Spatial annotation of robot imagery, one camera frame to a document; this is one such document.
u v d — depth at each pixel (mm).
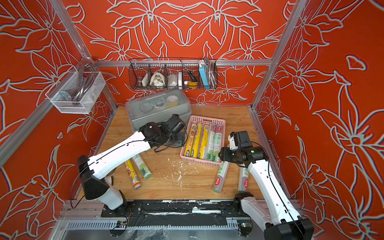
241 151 561
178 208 743
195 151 899
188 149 919
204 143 949
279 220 376
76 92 778
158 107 971
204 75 849
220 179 788
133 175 811
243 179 791
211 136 973
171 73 1005
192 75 951
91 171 412
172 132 552
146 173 811
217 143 924
